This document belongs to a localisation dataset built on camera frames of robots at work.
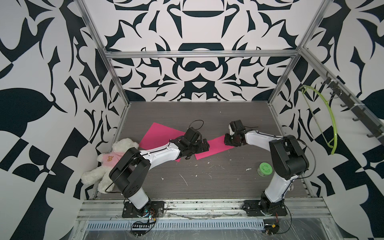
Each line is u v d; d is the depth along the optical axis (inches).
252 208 29.2
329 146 27.5
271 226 27.9
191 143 27.2
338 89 25.5
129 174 17.5
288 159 19.4
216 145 34.5
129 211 28.6
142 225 28.7
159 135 40.1
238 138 28.3
